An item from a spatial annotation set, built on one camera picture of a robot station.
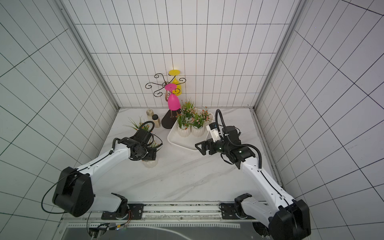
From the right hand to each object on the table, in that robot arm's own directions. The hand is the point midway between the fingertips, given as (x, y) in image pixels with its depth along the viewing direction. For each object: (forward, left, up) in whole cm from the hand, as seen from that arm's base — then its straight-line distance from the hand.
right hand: (203, 139), depth 78 cm
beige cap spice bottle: (+26, +39, -9) cm, 47 cm away
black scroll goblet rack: (+29, +26, -17) cm, 43 cm away
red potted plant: (-9, +29, -13) cm, 33 cm away
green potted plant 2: (+28, +11, -6) cm, 30 cm away
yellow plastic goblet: (+24, +16, +13) cm, 32 cm away
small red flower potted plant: (+22, -3, -7) cm, 23 cm away
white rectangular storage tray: (+9, +10, -18) cm, 22 cm away
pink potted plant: (+17, +2, -5) cm, 18 cm away
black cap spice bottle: (+22, +33, -12) cm, 41 cm away
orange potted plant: (+11, +41, -3) cm, 43 cm away
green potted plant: (+17, +14, -14) cm, 26 cm away
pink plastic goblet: (+26, +20, +3) cm, 33 cm away
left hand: (-7, +32, -13) cm, 36 cm away
